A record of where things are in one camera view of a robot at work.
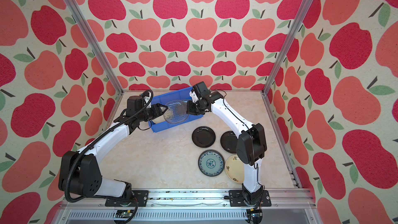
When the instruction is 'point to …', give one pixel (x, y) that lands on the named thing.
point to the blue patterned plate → (211, 163)
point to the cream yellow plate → (235, 169)
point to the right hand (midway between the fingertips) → (189, 110)
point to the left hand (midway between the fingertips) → (167, 109)
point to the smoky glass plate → (176, 112)
